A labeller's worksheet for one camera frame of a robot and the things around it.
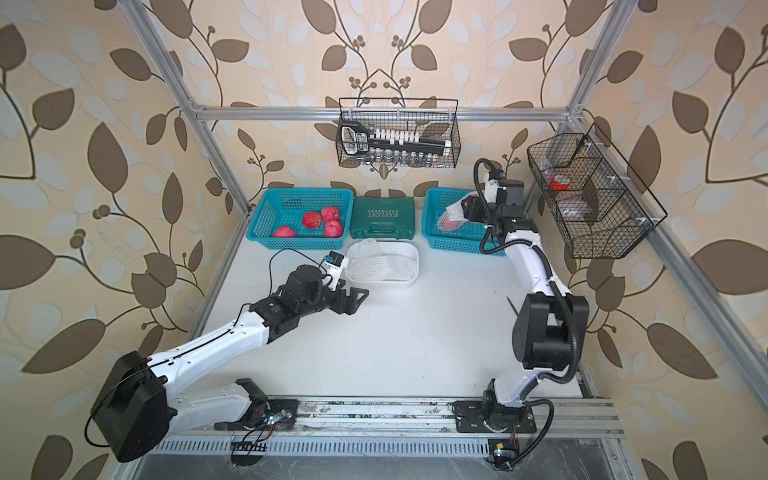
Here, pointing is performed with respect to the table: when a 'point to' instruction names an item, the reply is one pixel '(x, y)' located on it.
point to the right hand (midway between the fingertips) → (473, 203)
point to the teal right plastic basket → (464, 240)
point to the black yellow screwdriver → (515, 309)
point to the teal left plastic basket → (277, 218)
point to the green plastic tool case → (382, 217)
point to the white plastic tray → (400, 248)
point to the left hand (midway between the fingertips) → (353, 283)
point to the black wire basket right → (601, 208)
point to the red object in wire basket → (560, 182)
